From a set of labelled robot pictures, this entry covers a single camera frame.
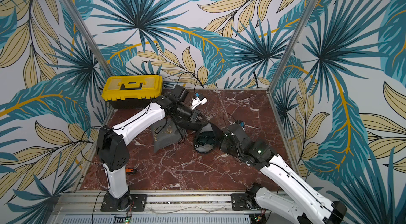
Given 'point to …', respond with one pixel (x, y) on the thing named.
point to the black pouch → (207, 148)
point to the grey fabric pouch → (165, 133)
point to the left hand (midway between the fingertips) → (206, 124)
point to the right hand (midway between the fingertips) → (221, 143)
